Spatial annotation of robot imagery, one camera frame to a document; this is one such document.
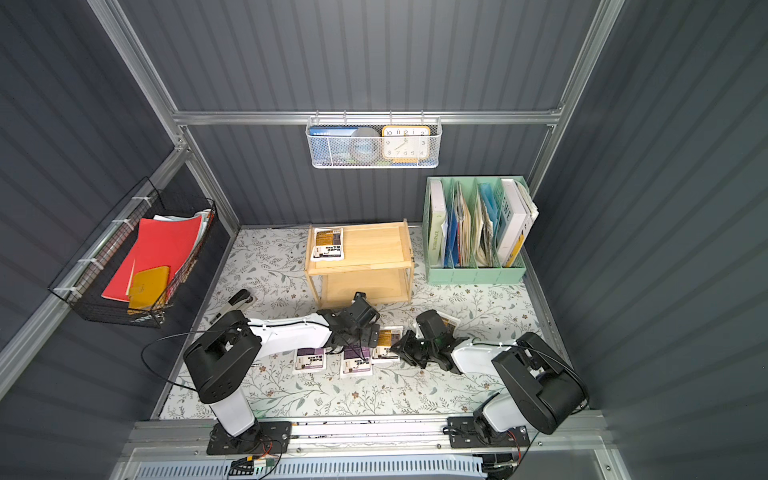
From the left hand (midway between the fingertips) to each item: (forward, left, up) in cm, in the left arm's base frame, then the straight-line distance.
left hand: (363, 331), depth 91 cm
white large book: (+26, -47, +25) cm, 59 cm away
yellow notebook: (-3, +47, +29) cm, 55 cm away
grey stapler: (+9, +39, +3) cm, 41 cm away
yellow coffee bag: (+16, +9, +22) cm, 29 cm away
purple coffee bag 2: (-10, +2, 0) cm, 10 cm away
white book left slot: (+25, -23, +24) cm, 41 cm away
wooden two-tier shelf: (+11, -5, +20) cm, 23 cm away
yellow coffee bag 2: (-3, -7, +1) cm, 8 cm away
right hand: (-6, -10, +1) cm, 12 cm away
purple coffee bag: (-9, +16, +1) cm, 18 cm away
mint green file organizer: (+25, -35, +19) cm, 47 cm away
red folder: (+10, +48, +30) cm, 58 cm away
